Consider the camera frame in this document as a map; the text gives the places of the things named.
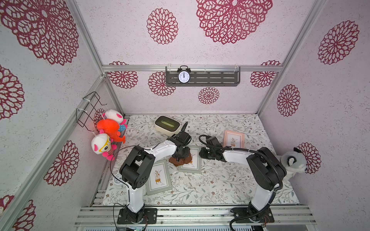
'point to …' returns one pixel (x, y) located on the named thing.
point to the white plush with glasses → (101, 144)
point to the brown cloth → (187, 160)
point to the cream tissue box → (165, 125)
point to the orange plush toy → (111, 127)
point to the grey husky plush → (294, 162)
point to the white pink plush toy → (115, 115)
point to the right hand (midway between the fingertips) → (198, 152)
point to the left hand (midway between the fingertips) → (185, 155)
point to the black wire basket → (88, 104)
